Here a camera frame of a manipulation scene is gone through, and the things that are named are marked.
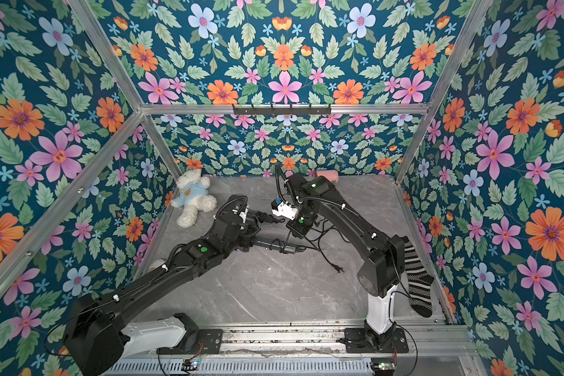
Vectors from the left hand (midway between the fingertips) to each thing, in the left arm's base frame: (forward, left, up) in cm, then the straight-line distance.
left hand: (249, 225), depth 82 cm
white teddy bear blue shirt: (+24, +29, -10) cm, 39 cm away
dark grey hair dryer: (-9, -9, -2) cm, 12 cm away
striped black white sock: (-19, -61, -17) cm, 66 cm away
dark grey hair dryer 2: (+13, -3, -14) cm, 20 cm away
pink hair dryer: (+35, -36, -13) cm, 52 cm away
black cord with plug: (-12, -31, -16) cm, 37 cm away
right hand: (-2, -19, +1) cm, 19 cm away
